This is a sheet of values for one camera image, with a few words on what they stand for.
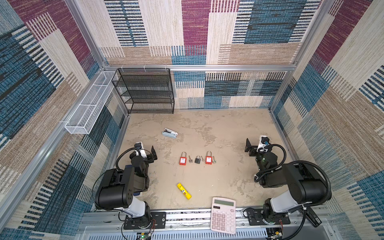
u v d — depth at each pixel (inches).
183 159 36.2
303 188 17.7
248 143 34.0
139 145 31.0
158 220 28.8
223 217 28.7
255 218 28.7
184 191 31.8
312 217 28.1
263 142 29.4
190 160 37.0
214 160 36.9
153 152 33.5
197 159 37.0
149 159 31.8
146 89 42.8
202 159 37.0
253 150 31.8
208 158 36.6
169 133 41.3
